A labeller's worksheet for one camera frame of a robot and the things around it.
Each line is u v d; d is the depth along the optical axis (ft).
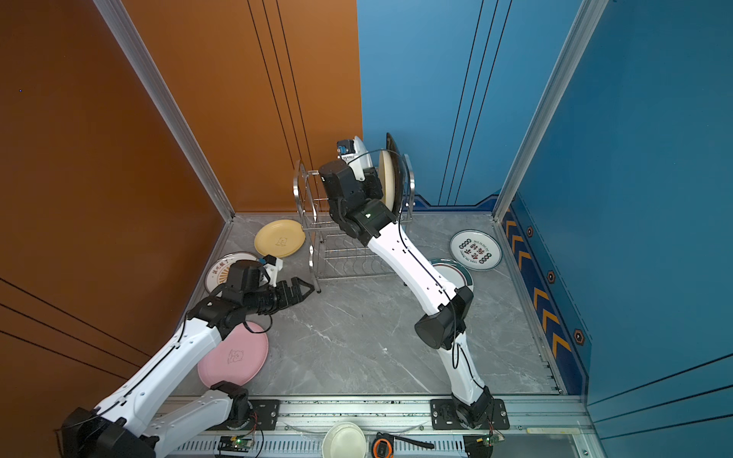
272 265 2.37
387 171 2.30
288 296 2.24
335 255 3.50
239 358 2.72
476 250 3.56
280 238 3.69
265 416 2.41
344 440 2.29
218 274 3.34
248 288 2.00
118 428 1.27
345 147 1.93
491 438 2.28
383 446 2.19
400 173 2.24
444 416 2.38
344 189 1.71
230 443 2.33
